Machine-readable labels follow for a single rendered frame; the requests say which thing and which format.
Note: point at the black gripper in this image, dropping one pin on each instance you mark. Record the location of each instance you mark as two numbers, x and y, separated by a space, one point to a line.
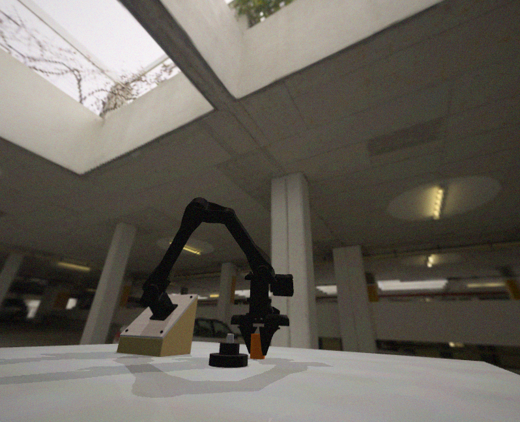
259 309

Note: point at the orange knob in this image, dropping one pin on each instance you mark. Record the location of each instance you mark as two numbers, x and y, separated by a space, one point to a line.
255 350

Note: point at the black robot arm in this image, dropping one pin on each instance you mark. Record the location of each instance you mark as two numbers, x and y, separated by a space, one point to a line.
200 210

